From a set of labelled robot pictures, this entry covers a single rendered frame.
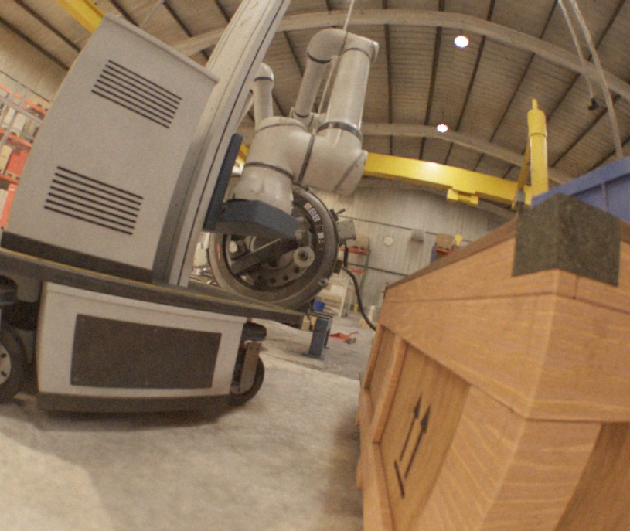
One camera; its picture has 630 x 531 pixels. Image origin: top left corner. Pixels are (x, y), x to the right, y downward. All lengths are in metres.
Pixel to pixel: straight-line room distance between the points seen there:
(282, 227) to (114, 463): 0.68
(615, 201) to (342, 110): 0.83
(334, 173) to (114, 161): 0.57
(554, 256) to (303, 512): 0.55
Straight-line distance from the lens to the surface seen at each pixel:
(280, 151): 0.88
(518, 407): 0.20
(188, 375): 0.72
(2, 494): 0.56
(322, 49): 1.35
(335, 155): 0.90
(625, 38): 10.32
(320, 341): 1.99
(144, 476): 0.61
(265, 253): 1.69
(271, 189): 0.83
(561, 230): 0.19
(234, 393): 0.96
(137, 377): 0.67
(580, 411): 0.21
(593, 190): 0.43
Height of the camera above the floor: 0.38
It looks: 5 degrees up
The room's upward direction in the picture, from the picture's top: 13 degrees clockwise
